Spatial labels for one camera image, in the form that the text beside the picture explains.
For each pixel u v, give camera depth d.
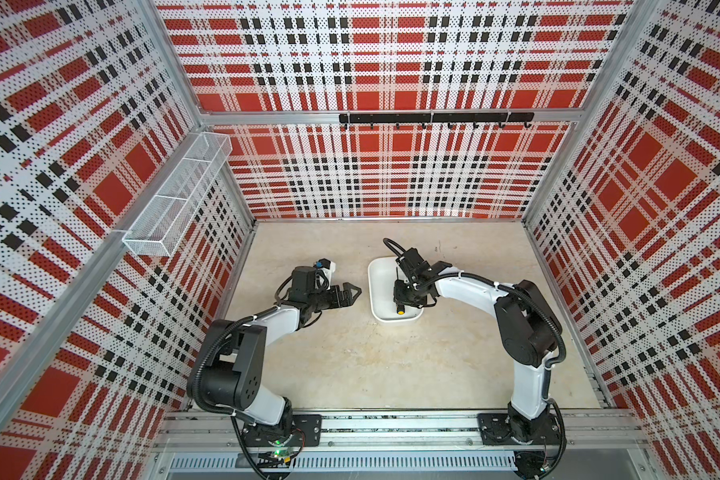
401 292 0.84
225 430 0.75
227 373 0.45
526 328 0.50
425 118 0.88
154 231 0.88
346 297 0.82
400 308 0.91
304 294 0.73
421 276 0.72
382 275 1.02
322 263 0.85
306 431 0.74
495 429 0.73
